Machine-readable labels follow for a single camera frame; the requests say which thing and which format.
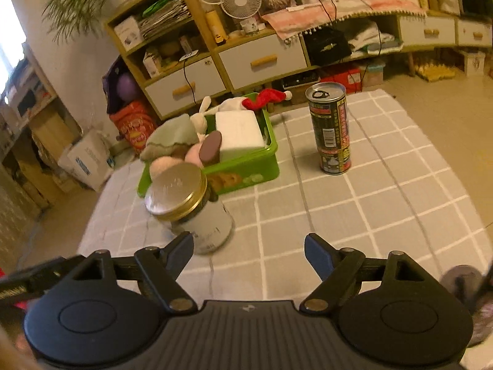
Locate purple ball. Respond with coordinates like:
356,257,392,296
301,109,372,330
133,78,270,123
117,73,141,99

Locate white storage box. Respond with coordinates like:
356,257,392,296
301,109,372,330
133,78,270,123
460,50,486,76

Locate white foam block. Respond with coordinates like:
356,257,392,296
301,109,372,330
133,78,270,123
214,110,266,161

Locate glass jar with gold lid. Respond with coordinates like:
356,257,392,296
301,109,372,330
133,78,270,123
144,162,235,255

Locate pale green cloth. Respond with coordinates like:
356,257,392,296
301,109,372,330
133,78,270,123
139,115,199,162

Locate egg cartons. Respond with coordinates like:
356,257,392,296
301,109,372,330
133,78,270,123
416,62,459,81

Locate pink fringed table runner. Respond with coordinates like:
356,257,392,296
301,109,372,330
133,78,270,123
262,0,428,41

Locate dark purple bag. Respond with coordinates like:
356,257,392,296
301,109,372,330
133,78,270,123
102,56,132,112

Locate small white desk fan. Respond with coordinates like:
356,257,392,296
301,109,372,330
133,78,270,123
221,0,263,33

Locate red and white santa plush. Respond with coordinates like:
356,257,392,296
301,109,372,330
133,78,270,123
218,88,292,116

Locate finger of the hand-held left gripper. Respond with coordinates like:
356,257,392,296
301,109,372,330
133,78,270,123
36,254,86,291

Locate wooden side shelf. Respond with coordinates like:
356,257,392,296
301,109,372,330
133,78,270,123
0,42,81,209

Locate low wooden cabinet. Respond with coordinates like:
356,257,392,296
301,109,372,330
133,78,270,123
300,8,493,78

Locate white printed box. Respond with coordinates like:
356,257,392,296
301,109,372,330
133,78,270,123
113,15,144,46

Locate stack of newspapers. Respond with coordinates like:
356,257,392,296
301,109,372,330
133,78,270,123
139,0,192,41

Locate pink round plush toy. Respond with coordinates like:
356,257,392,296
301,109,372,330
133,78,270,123
149,156,181,182

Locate tall black drink can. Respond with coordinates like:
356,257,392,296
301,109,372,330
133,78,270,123
305,83,352,176

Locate wooden shelf cabinet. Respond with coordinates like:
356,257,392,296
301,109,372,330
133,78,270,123
104,0,320,122

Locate clear plastic storage box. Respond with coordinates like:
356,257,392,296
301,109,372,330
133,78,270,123
360,62,386,89

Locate folded clothes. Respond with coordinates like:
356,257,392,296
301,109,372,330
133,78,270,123
348,21,403,55

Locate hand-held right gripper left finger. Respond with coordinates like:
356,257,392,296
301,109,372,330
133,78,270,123
71,231,197,313

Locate white paper bag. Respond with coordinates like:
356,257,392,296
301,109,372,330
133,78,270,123
67,129,114,191

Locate small white carton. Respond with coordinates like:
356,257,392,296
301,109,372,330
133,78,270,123
142,48,162,78

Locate orange printed bag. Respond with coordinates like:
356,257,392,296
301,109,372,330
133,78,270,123
109,100,158,157

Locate red box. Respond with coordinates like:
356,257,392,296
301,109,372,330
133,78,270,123
320,67,363,93

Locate white drawer wooden handle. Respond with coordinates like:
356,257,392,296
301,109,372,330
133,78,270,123
456,18,493,47
218,33,309,91
398,15,457,47
144,56,228,120

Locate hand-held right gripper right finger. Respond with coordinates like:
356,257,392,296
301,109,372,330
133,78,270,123
300,233,428,313

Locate yellow bottle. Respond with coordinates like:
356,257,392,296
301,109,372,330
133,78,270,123
205,11,226,45

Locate green plastic bin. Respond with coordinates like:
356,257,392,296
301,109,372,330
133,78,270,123
138,92,279,197

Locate white plush bunny blue dress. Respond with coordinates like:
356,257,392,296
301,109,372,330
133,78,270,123
189,96,212,143

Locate brown round pad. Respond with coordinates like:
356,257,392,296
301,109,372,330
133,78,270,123
199,130,223,166

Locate black bag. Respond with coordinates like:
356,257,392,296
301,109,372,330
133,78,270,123
304,27,353,68

